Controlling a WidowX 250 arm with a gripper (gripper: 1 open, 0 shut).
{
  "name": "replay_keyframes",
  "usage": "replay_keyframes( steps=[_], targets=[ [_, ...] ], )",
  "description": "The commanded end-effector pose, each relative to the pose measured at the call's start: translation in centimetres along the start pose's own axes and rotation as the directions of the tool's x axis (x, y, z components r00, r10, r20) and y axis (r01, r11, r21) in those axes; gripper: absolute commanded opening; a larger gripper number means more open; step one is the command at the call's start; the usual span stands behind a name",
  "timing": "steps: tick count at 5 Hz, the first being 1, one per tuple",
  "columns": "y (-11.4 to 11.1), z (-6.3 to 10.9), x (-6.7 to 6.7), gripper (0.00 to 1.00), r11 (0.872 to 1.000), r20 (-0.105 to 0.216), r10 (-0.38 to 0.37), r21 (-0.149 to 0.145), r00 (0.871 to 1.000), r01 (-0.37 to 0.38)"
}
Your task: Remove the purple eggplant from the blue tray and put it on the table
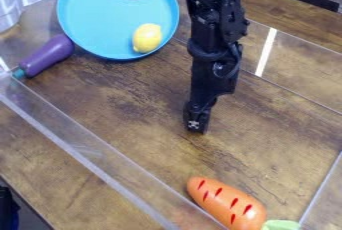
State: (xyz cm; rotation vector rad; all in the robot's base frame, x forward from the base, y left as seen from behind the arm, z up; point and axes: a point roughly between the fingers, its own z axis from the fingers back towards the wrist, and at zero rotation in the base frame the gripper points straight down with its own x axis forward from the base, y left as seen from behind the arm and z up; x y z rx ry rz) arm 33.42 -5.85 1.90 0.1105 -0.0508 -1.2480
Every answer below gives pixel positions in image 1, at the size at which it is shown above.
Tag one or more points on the yellow toy lemon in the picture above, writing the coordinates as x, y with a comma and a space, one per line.
148, 38

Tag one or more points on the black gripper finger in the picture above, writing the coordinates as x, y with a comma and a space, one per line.
197, 116

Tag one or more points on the purple toy eggplant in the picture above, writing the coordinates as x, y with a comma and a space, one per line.
57, 50

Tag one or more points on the clear acrylic enclosure wall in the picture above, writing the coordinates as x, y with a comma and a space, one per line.
94, 147

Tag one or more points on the orange toy carrot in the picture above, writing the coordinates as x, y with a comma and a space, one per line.
233, 207

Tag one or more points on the dark object at bottom left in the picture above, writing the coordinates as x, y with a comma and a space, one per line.
9, 210

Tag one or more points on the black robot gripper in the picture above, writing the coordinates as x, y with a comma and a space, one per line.
219, 26

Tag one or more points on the blue plastic plate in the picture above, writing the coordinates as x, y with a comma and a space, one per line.
101, 25

